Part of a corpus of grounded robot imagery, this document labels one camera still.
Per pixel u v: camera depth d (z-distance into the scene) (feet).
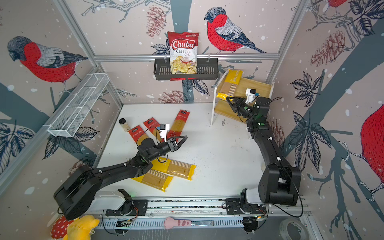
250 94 2.35
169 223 2.21
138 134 3.30
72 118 2.39
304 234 2.09
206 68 3.11
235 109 2.34
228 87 2.63
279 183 1.37
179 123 3.44
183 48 2.78
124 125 3.22
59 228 2.08
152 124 3.48
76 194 1.38
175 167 2.82
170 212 2.39
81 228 2.05
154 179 2.67
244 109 2.21
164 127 2.34
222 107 3.22
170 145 2.20
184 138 2.40
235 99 2.43
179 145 2.28
